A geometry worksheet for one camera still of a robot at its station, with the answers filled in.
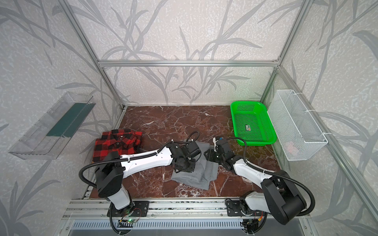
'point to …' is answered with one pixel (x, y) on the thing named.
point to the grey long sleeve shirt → (204, 172)
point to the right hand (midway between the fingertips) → (205, 149)
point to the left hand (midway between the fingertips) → (193, 166)
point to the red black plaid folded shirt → (123, 141)
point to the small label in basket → (248, 127)
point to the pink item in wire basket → (290, 147)
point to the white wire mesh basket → (297, 134)
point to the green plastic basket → (252, 123)
